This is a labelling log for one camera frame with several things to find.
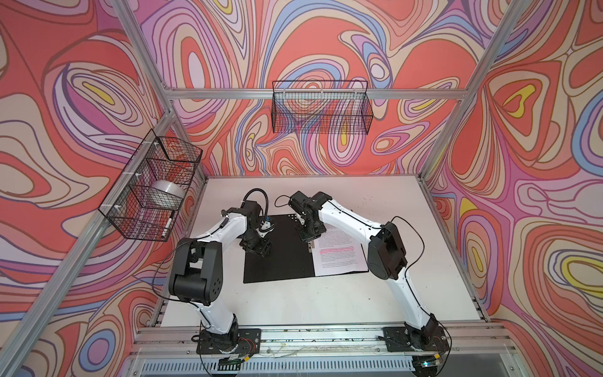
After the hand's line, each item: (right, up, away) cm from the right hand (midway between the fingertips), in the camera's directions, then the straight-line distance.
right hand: (311, 242), depth 91 cm
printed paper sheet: (+11, -5, +3) cm, 12 cm away
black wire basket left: (-55, +15, -17) cm, 59 cm away
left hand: (-18, -3, 0) cm, 18 cm away
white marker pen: (-46, +9, -19) cm, 50 cm away
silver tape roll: (-45, +19, -20) cm, 53 cm away
